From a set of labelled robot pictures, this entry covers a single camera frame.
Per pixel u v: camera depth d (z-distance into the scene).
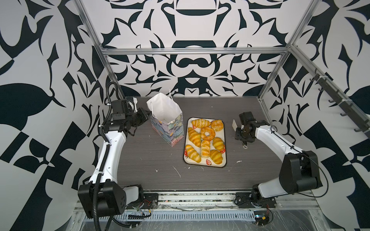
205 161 0.87
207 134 0.98
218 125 0.99
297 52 0.83
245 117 0.71
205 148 0.89
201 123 0.99
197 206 0.74
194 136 0.94
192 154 0.87
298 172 0.43
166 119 1.04
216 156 0.85
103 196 0.39
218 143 0.91
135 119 0.66
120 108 0.58
